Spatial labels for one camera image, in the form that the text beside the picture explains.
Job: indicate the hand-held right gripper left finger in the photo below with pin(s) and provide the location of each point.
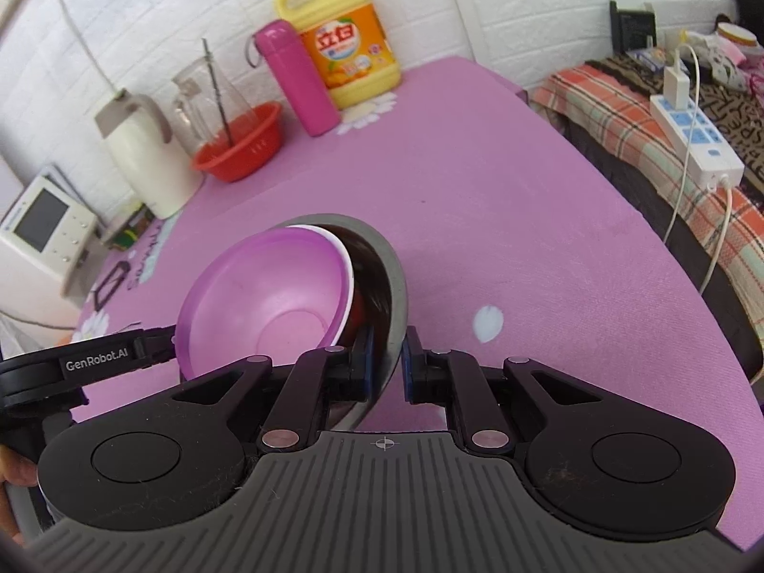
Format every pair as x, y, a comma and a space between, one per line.
367, 364

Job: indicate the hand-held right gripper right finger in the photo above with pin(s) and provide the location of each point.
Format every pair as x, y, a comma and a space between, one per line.
410, 370

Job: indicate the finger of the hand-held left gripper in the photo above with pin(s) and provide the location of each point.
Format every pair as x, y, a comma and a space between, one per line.
155, 349

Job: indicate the red and white ceramic bowl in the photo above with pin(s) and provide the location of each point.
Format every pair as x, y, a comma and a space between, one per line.
353, 316

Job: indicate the stainless steel bowl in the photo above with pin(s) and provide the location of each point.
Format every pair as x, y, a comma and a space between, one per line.
391, 286

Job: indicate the purple plastic bowl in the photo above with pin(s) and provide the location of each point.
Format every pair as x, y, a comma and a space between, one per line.
256, 298

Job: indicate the person's left hand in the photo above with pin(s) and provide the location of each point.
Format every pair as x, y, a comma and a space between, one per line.
18, 470

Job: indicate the green instant noodle bowl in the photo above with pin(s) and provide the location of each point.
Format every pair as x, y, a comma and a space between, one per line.
134, 233

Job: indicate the white water dispenser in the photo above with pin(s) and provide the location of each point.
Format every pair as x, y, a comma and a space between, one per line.
54, 262

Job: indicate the purple floral tablecloth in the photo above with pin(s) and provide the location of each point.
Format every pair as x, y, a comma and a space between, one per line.
507, 221

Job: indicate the white thermos jug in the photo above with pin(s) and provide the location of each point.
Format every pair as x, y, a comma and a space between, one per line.
149, 167

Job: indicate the red plastic basket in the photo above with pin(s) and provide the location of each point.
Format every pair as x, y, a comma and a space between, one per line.
250, 149

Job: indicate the glass pitcher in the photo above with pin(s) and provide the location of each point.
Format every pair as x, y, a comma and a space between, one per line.
194, 113

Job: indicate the pink water bottle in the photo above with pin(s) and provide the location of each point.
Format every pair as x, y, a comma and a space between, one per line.
298, 83

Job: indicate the yellow detergent bottle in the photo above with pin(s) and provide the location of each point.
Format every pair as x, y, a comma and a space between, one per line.
352, 54

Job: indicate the plaid blanket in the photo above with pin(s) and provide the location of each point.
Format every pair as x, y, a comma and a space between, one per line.
603, 107

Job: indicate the white power strip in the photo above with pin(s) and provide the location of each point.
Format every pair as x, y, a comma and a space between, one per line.
698, 143

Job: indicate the white charger plug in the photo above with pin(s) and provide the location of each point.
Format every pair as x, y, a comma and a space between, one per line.
677, 86

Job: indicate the black box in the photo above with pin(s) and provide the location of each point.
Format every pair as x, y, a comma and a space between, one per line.
632, 27

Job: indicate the brown printed cloth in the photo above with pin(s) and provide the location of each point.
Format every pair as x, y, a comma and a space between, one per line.
734, 113

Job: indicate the jar with cream lid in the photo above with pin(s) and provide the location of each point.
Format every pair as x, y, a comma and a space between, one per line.
737, 34

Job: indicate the black rubber frame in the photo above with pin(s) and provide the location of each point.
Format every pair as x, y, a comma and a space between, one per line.
98, 298

